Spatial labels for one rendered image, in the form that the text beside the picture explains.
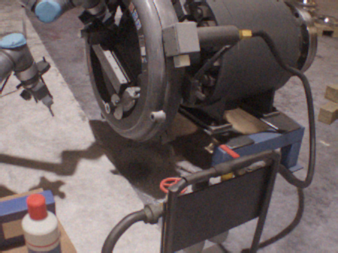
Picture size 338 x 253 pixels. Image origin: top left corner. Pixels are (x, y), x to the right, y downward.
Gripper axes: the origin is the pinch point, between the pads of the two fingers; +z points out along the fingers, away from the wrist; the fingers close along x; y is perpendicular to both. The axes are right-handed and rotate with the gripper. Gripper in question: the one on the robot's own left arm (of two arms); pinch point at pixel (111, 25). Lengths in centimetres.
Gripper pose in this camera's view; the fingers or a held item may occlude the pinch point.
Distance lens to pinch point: 182.7
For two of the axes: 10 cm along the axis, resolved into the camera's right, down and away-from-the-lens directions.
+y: 7.6, -6.6, -0.1
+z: 2.7, 3.0, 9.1
